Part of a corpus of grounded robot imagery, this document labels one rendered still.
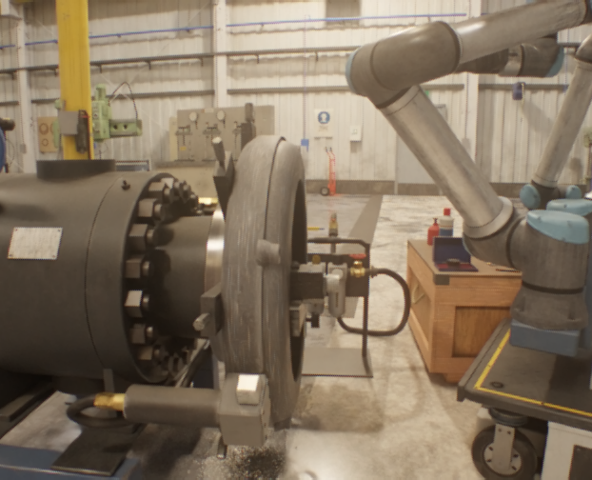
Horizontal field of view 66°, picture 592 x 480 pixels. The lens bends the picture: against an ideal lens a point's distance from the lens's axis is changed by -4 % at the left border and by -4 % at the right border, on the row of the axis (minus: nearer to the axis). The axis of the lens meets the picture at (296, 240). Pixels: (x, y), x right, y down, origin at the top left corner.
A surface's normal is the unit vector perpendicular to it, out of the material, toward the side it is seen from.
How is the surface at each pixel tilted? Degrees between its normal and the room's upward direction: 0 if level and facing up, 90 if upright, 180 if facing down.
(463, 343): 90
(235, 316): 87
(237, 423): 112
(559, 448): 90
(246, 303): 82
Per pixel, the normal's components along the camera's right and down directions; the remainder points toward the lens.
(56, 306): -0.09, 0.19
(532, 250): -0.92, 0.07
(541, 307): -0.64, -0.22
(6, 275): -0.09, -0.04
